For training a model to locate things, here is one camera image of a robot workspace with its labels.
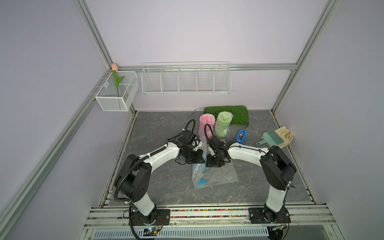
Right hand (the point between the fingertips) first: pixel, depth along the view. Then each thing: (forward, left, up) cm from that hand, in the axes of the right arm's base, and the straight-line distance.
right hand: (208, 164), depth 91 cm
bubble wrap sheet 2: (+25, -4, +3) cm, 25 cm away
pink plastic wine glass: (+25, +1, +13) cm, 29 cm away
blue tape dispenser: (+19, -24, +1) cm, 31 cm away
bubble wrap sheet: (-7, +2, -1) cm, 8 cm away
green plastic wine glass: (+22, -10, +13) cm, 27 cm away
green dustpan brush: (+19, -45, 0) cm, 49 cm away
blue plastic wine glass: (-8, +6, +9) cm, 13 cm away
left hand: (-3, +2, +8) cm, 9 cm away
